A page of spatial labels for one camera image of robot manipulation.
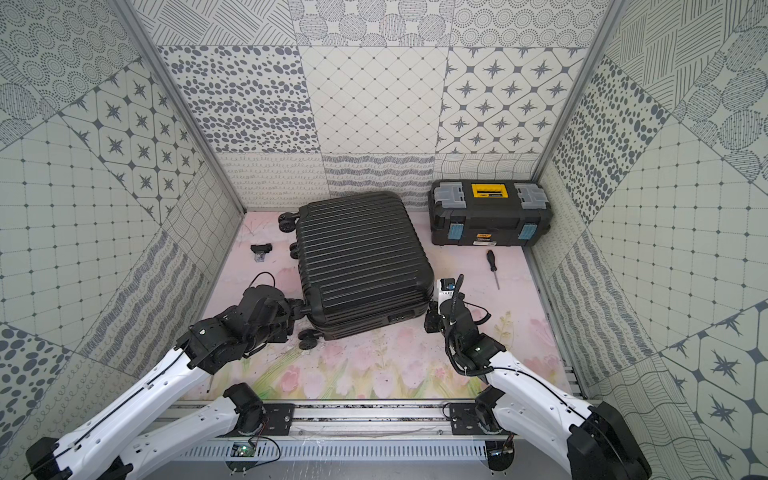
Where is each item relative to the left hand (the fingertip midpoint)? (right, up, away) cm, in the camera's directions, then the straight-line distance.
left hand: (306, 303), depth 73 cm
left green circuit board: (-15, -36, -1) cm, 39 cm away
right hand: (+33, -3, +12) cm, 36 cm away
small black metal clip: (-27, +11, +35) cm, 46 cm away
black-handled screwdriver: (+57, +8, +32) cm, 66 cm away
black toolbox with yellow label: (+46, +25, +25) cm, 58 cm away
